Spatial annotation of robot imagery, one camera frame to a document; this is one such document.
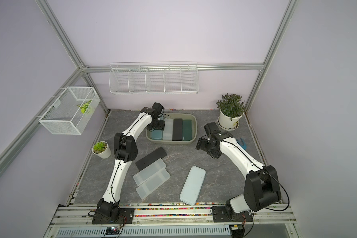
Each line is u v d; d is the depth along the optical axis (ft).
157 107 2.90
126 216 2.39
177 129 3.54
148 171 2.86
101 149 2.92
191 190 2.66
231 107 3.10
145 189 2.65
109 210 2.11
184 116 3.70
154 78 3.27
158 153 3.18
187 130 3.46
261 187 1.39
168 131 3.48
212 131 2.20
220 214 2.41
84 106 2.66
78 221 2.41
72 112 2.72
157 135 3.31
